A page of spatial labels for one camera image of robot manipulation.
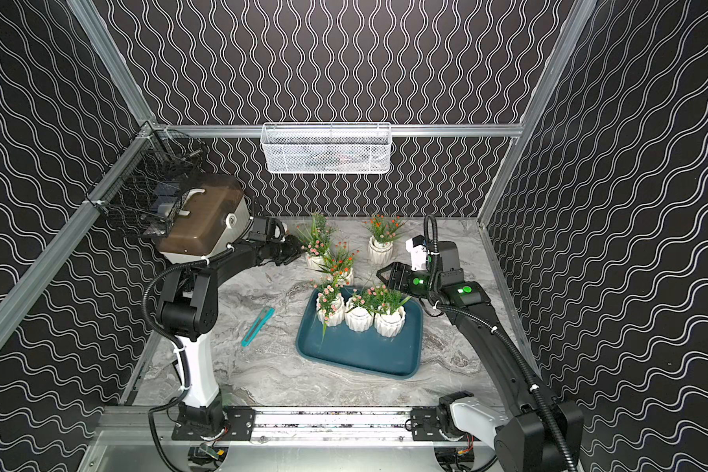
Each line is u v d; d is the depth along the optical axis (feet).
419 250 2.31
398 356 2.94
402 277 2.17
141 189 3.03
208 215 3.11
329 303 2.74
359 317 2.81
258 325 3.01
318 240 3.20
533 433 1.24
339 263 2.96
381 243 3.31
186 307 1.82
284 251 2.90
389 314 2.88
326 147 4.53
